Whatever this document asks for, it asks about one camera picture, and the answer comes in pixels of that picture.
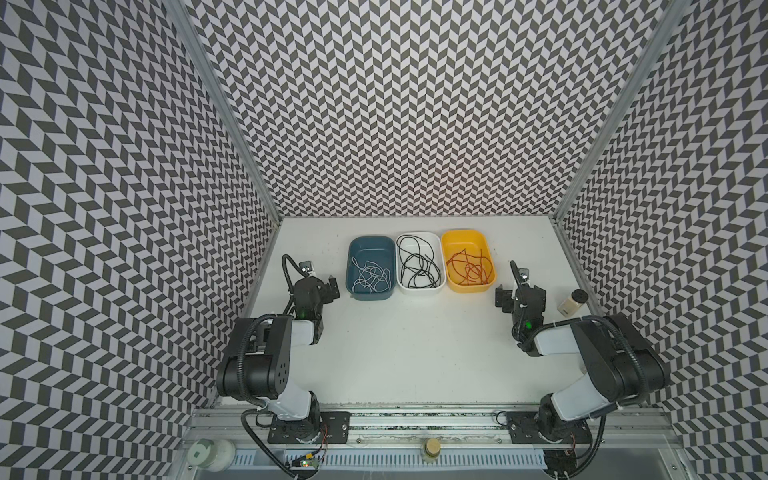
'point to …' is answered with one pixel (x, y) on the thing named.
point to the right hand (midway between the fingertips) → (523, 285)
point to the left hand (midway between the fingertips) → (317, 275)
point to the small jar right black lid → (571, 304)
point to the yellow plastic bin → (453, 241)
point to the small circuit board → (309, 462)
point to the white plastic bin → (436, 240)
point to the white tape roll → (216, 455)
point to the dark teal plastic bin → (377, 248)
